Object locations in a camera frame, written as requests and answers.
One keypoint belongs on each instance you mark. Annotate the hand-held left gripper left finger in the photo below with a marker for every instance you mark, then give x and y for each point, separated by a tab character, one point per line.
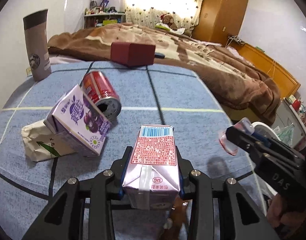
121	165

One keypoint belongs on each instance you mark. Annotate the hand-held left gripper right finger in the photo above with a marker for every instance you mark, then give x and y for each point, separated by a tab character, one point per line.
184	170

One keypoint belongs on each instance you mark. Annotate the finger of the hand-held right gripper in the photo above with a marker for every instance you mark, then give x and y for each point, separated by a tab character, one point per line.
242	141
265	141

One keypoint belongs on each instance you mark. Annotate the pink jelly cup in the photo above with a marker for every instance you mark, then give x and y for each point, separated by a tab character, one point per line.
245	125

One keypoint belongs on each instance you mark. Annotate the white rim trash bin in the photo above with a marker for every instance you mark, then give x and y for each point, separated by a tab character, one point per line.
261	125

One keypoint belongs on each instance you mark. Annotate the pink silver drink carton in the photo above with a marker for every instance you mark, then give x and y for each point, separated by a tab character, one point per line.
153	160

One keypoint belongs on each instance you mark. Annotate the purple grape juice carton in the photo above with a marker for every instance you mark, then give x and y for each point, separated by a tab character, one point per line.
80	120

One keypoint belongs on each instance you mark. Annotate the red drink can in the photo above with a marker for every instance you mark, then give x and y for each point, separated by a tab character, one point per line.
98	87

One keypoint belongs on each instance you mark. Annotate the white paper bag green print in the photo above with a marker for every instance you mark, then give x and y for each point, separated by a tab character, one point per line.
35	142

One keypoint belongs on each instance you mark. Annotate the person's right hand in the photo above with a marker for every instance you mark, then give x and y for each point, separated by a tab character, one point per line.
280	212

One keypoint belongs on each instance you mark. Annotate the hanging plastic bag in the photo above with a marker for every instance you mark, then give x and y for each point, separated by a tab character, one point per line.
285	132

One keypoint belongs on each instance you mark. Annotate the white nightstand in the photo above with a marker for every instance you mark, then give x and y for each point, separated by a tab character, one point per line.
284	112

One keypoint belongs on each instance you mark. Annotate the red cup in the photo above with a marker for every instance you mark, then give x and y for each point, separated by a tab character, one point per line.
296	105

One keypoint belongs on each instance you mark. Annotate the wooden bed headboard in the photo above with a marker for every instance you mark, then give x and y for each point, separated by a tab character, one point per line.
267	65

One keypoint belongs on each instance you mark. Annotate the blue checked tablecloth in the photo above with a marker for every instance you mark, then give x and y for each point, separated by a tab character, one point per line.
180	92

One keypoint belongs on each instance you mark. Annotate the brown patterned blanket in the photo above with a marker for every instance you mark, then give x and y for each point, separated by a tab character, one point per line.
205	62

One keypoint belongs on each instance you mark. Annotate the power strip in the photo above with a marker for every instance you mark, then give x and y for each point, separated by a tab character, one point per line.
236	40

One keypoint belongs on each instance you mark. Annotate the dark red box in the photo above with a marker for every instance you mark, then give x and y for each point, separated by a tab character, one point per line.
128	53

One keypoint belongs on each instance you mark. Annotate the black case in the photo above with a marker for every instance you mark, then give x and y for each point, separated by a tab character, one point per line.
160	55

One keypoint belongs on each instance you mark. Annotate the wooden wardrobe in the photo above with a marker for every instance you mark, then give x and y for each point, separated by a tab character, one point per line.
217	12

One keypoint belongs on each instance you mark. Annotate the green book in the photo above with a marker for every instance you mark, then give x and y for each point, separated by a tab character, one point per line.
162	25

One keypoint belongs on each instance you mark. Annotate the brown teddy bear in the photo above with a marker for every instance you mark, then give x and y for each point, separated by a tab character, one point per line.
169	20

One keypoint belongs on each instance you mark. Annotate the cluttered white shelf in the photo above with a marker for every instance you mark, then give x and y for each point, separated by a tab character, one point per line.
93	20

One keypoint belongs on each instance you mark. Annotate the grey thermos flask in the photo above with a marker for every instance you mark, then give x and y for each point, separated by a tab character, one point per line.
36	42

